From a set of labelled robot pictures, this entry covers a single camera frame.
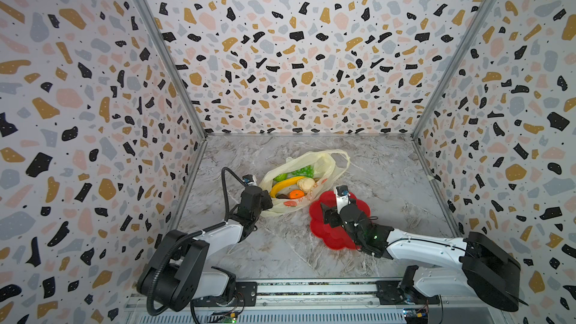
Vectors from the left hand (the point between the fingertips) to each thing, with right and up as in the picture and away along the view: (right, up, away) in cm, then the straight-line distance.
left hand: (269, 191), depth 91 cm
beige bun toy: (+15, +2, +4) cm, 16 cm away
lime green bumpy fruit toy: (+4, +5, +7) cm, 9 cm away
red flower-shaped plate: (+27, -17, -4) cm, 33 cm away
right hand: (+24, -3, -8) cm, 26 cm away
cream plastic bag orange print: (+10, +1, +8) cm, 13 cm away
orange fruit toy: (+11, -2, +4) cm, 12 cm away
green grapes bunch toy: (+16, +7, +12) cm, 21 cm away
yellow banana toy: (+2, 0, +7) cm, 7 cm away
